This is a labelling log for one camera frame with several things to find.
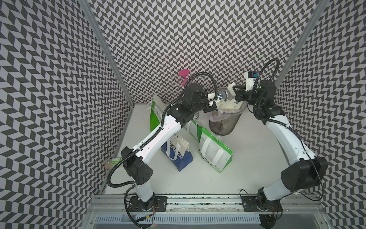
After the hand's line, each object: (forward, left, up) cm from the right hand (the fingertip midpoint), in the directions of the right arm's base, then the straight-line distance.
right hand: (234, 88), depth 75 cm
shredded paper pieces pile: (+6, -3, -18) cm, 19 cm away
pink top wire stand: (+29, +28, -9) cm, 42 cm away
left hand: (-7, +11, +2) cm, 13 cm away
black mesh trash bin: (-6, +3, -23) cm, 24 cm away
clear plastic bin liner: (-7, +4, -9) cm, 12 cm away
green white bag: (-14, +21, -18) cm, 31 cm away
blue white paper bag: (-27, +31, -18) cm, 45 cm away
